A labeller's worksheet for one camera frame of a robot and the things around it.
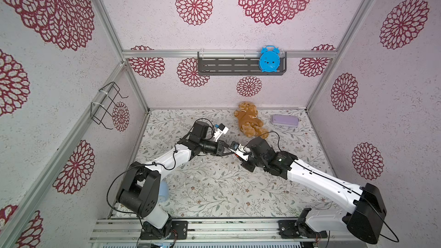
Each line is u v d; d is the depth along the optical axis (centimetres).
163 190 76
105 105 78
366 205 40
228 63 93
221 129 76
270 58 90
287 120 110
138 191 45
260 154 59
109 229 76
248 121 102
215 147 72
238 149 66
